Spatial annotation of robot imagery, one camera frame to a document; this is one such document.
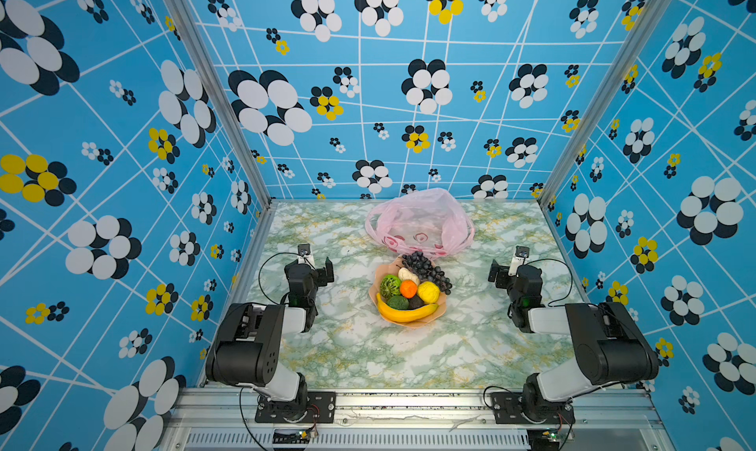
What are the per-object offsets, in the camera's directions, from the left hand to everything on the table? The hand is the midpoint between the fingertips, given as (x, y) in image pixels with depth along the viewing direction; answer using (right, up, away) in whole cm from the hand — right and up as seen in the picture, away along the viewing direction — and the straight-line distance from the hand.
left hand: (315, 257), depth 93 cm
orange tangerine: (+29, -8, -8) cm, 31 cm away
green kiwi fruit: (+24, -8, -6) cm, 26 cm away
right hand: (+64, -2, 0) cm, 64 cm away
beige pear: (+29, -5, -2) cm, 29 cm away
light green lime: (+26, -12, -9) cm, 30 cm away
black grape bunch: (+35, -4, -3) cm, 36 cm away
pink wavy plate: (+25, -4, +4) cm, 25 cm away
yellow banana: (+28, -15, -11) cm, 34 cm away
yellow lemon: (+35, -10, -7) cm, 37 cm away
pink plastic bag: (+38, +12, +21) cm, 45 cm away
